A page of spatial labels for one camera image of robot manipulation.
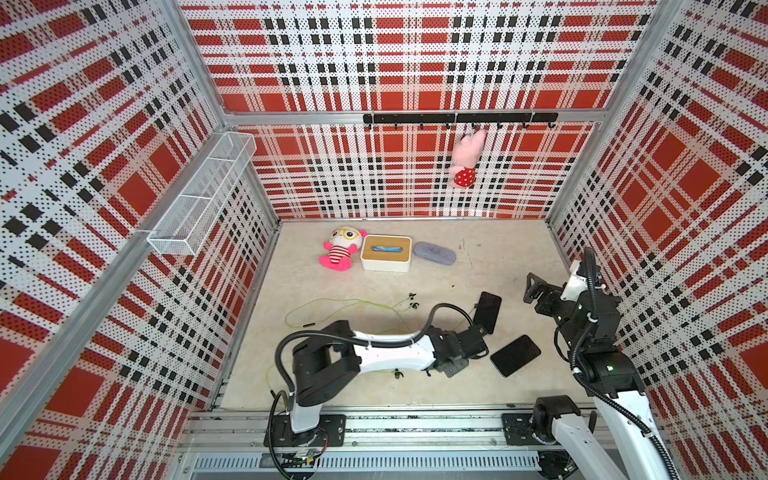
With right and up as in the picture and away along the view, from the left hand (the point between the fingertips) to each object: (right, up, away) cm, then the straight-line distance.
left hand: (452, 350), depth 83 cm
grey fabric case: (-2, +27, +24) cm, 36 cm away
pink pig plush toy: (+6, +59, +9) cm, 60 cm away
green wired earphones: (-13, +11, +15) cm, 22 cm away
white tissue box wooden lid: (-20, +27, +24) cm, 41 cm away
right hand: (+22, +21, -11) cm, 32 cm away
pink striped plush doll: (-35, +31, +21) cm, 51 cm away
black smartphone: (+14, +8, +13) cm, 20 cm away
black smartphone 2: (+19, -3, +4) cm, 20 cm away
